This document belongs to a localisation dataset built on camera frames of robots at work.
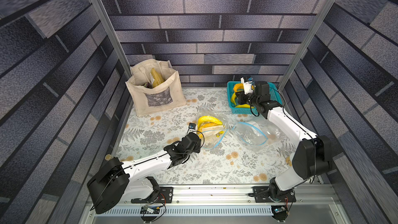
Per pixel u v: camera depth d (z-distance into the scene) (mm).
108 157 711
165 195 738
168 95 940
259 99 662
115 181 411
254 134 814
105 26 834
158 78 945
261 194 725
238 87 873
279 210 728
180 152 634
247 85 754
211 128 894
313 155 428
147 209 709
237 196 763
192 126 742
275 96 1038
